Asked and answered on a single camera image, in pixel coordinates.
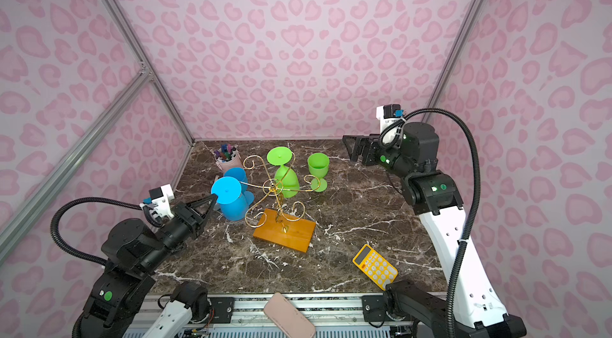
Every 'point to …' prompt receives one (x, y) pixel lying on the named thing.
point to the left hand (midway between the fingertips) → (217, 196)
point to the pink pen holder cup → (228, 157)
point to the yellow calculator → (375, 267)
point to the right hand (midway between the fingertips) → (356, 138)
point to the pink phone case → (288, 318)
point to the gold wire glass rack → (280, 207)
